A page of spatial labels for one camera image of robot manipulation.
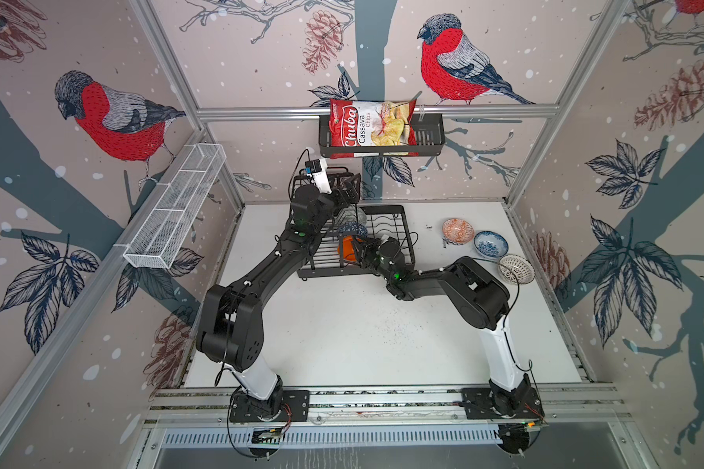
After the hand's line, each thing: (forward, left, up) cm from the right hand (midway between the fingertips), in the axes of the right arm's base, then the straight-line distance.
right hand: (344, 242), depth 92 cm
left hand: (+5, -2, +23) cm, 24 cm away
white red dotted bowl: (+1, -60, -13) cm, 61 cm away
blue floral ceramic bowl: (+11, -53, -14) cm, 56 cm away
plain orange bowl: (+4, 0, -9) cm, 10 cm away
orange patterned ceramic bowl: (+17, -41, -13) cm, 47 cm away
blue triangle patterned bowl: (+14, -2, -8) cm, 16 cm away
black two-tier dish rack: (+20, -14, -12) cm, 27 cm away
